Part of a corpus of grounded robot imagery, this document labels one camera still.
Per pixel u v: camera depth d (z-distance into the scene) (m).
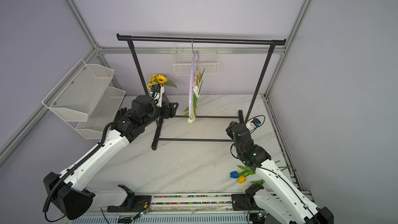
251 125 0.65
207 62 0.84
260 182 0.80
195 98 1.00
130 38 0.55
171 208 0.73
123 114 1.07
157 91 0.63
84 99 0.78
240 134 0.54
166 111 0.64
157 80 0.92
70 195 0.37
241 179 0.80
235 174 0.81
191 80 0.55
